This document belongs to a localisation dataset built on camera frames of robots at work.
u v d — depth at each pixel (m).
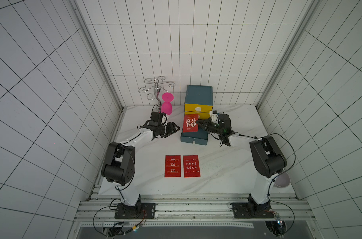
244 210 0.72
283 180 0.80
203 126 0.83
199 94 0.98
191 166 0.88
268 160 0.50
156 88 0.92
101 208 0.67
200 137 0.95
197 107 0.92
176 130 0.85
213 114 0.88
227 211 0.74
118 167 0.47
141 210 0.71
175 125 0.85
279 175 0.53
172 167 0.88
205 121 0.85
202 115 0.97
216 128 0.81
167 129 0.81
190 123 0.92
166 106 0.96
